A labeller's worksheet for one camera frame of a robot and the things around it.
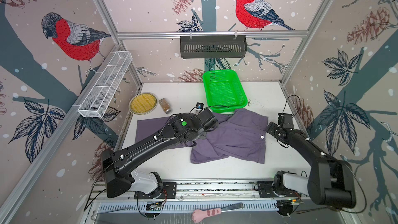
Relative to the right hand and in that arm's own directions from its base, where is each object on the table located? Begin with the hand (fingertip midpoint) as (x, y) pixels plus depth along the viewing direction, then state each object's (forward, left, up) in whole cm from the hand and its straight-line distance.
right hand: (273, 128), depth 91 cm
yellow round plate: (+18, +86, -2) cm, 88 cm away
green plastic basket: (+32, +27, -4) cm, 42 cm away
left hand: (-11, +42, +19) cm, 47 cm away
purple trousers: (-4, +21, -3) cm, 21 cm away
